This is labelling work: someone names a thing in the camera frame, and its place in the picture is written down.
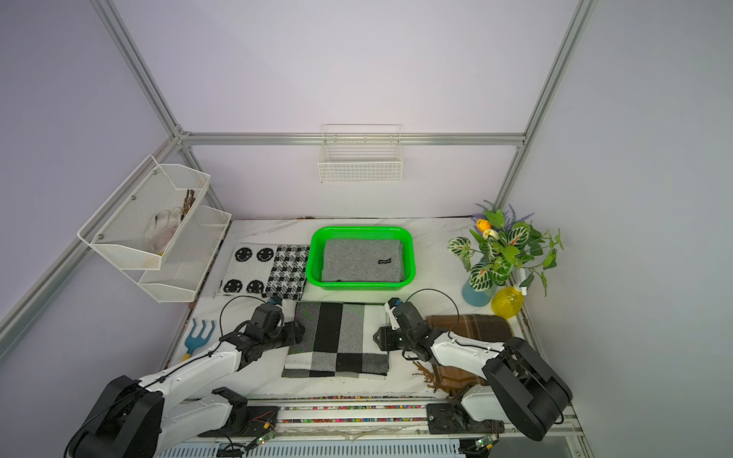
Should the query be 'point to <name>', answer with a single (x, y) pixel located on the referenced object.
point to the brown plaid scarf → (453, 380)
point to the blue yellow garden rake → (192, 342)
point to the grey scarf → (363, 260)
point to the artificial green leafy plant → (499, 243)
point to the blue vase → (476, 298)
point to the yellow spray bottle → (508, 301)
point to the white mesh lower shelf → (189, 260)
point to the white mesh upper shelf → (143, 218)
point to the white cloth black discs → (248, 270)
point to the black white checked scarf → (338, 342)
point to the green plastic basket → (315, 257)
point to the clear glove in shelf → (160, 227)
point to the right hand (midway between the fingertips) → (382, 339)
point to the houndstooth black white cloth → (288, 272)
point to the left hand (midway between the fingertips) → (296, 333)
